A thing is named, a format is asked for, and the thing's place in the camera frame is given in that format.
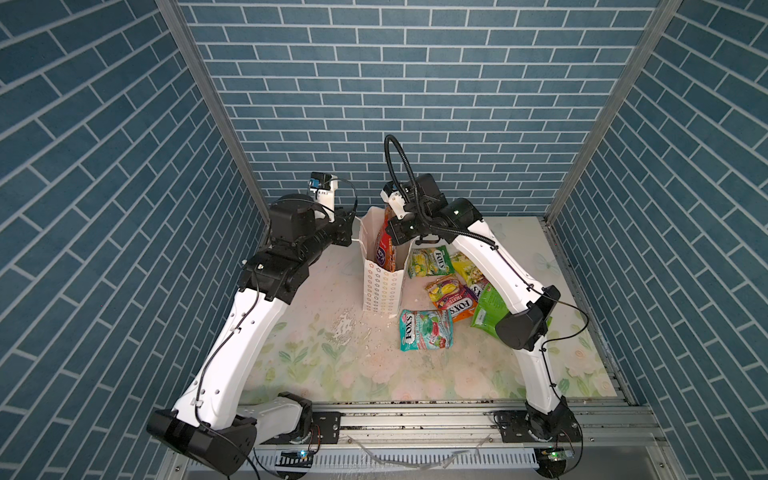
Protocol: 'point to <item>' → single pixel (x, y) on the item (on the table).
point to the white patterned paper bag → (383, 289)
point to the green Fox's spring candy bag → (429, 261)
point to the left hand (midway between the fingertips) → (352, 208)
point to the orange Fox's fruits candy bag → (449, 294)
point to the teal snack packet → (426, 329)
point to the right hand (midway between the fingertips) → (383, 225)
